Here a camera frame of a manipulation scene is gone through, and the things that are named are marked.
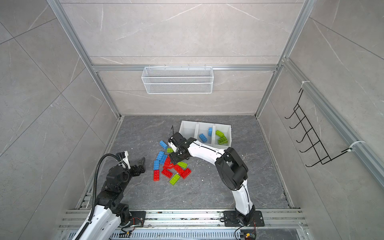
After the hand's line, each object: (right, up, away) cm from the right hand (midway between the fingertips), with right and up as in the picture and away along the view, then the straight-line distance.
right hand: (175, 157), depth 91 cm
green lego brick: (-5, +3, +7) cm, 9 cm away
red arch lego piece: (-5, -5, +2) cm, 7 cm away
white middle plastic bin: (+19, +14, +17) cm, 29 cm away
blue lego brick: (-10, +7, +9) cm, 15 cm away
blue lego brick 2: (-12, -4, 0) cm, 13 cm away
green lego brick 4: (+31, +9, +10) cm, 34 cm away
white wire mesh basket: (0, +51, +10) cm, 52 cm away
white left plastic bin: (+8, +17, +18) cm, 26 cm away
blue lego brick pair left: (-11, 0, +4) cm, 12 cm away
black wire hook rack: (+65, +11, -27) cm, 72 cm away
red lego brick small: (-5, -9, -3) cm, 11 cm away
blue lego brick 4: (+18, +11, +14) cm, 25 cm away
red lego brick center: (+2, -7, -1) cm, 7 cm away
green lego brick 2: (+4, -5, +2) cm, 7 cm away
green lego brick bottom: (0, -12, -5) cm, 13 cm away
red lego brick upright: (-11, -10, -3) cm, 15 cm away
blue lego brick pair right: (-9, -2, +2) cm, 9 cm away
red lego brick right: (+7, -9, -3) cm, 11 cm away
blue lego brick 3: (+23, +16, +13) cm, 31 cm away
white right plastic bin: (+36, +17, +16) cm, 43 cm away
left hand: (-21, +2, -10) cm, 23 cm away
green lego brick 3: (+30, +14, +14) cm, 36 cm away
